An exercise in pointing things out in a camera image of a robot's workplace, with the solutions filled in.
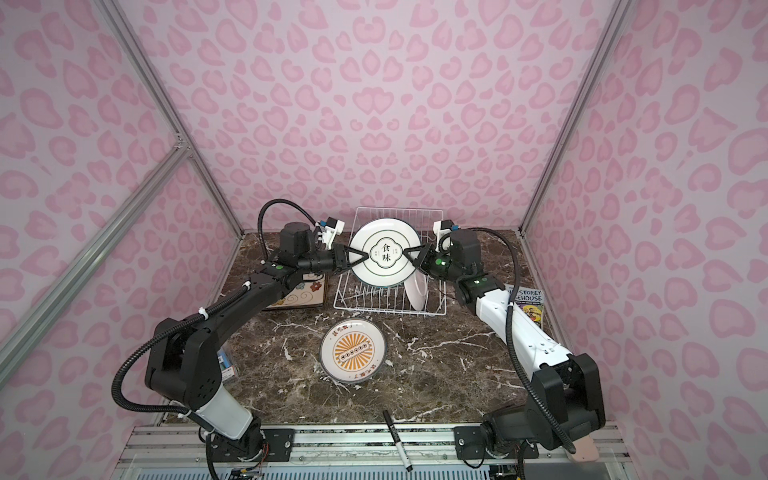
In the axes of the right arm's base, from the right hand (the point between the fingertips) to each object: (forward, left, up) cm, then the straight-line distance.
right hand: (404, 250), depth 76 cm
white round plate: (+4, +5, -1) cm, 7 cm away
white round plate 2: (0, -4, -17) cm, 17 cm away
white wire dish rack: (+5, +17, -30) cm, 35 cm away
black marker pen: (-38, +1, -28) cm, 47 cm away
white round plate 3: (-15, +15, -27) cm, 35 cm away
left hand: (0, +9, -2) cm, 9 cm away
